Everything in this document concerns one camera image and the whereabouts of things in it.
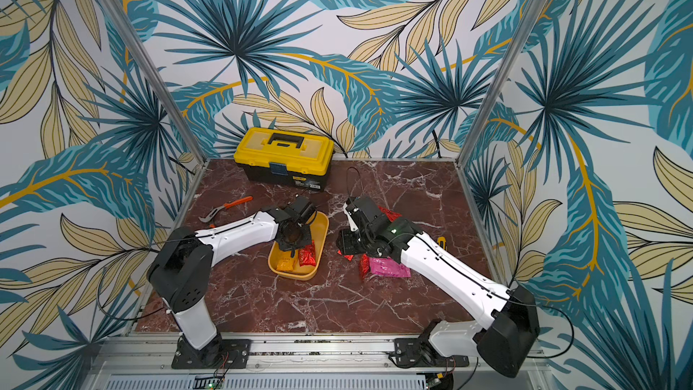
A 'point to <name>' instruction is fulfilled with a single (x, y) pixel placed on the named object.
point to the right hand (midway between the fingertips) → (342, 241)
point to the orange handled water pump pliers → (228, 205)
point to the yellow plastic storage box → (319, 231)
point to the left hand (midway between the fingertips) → (303, 245)
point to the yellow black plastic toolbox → (293, 158)
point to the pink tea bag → (388, 266)
